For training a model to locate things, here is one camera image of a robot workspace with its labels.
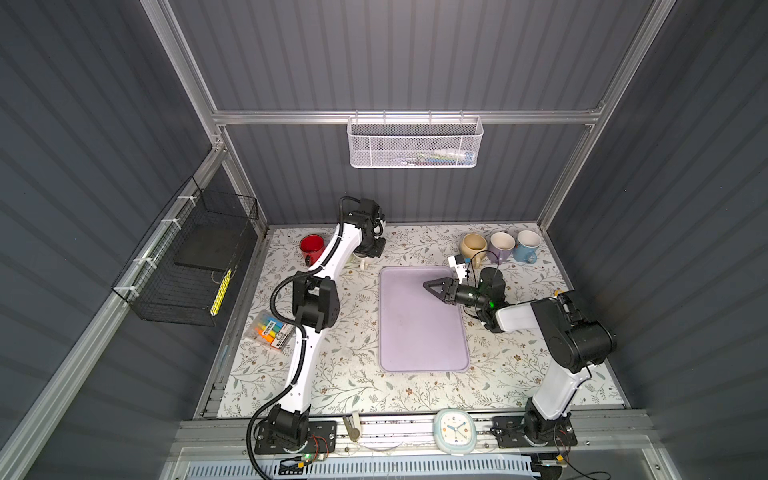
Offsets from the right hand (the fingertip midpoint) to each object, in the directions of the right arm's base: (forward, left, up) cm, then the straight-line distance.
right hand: (429, 291), depth 87 cm
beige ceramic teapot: (+26, -18, -8) cm, 33 cm away
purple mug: (+25, -29, -8) cm, 39 cm away
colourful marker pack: (-8, +48, -10) cm, 50 cm away
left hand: (+19, +17, -3) cm, 25 cm away
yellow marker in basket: (-14, +50, +17) cm, 55 cm away
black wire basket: (0, +60, +19) cm, 63 cm away
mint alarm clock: (-34, -5, -10) cm, 36 cm away
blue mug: (+20, -35, -4) cm, 41 cm away
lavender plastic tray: (-7, +3, -12) cm, 14 cm away
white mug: (+14, +20, -4) cm, 25 cm away
